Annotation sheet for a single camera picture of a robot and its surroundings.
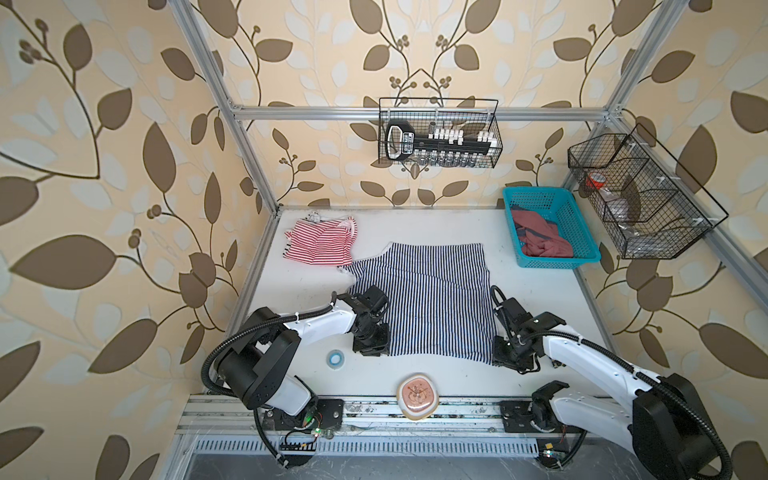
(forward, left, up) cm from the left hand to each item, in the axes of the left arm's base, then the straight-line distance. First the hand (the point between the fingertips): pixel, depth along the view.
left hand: (391, 350), depth 84 cm
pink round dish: (-12, -7, +1) cm, 14 cm away
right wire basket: (+26, -64, +34) cm, 76 cm away
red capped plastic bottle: (+43, -60, +28) cm, 79 cm away
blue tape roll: (-2, +16, -2) cm, 16 cm away
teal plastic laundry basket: (+57, -63, +4) cm, 85 cm away
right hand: (-3, -30, -1) cm, 30 cm away
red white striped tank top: (+38, +29, +2) cm, 48 cm away
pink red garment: (+44, -53, +1) cm, 69 cm away
